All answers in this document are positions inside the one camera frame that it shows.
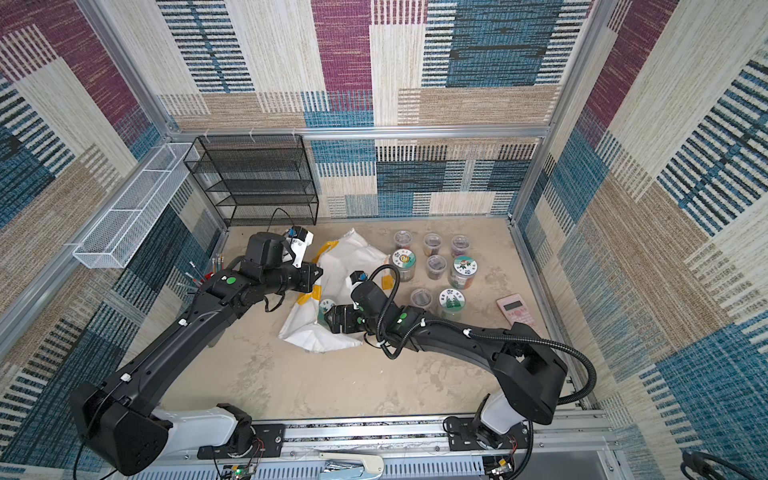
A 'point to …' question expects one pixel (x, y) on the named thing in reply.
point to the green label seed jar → (404, 260)
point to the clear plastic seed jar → (402, 239)
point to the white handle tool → (372, 464)
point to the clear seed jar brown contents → (421, 298)
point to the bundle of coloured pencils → (218, 264)
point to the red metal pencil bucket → (207, 276)
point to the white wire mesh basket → (111, 244)
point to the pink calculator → (515, 310)
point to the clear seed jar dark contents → (459, 245)
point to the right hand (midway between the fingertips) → (343, 319)
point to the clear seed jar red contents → (431, 244)
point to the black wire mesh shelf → (256, 179)
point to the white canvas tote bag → (352, 254)
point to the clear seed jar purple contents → (436, 266)
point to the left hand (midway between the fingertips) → (323, 270)
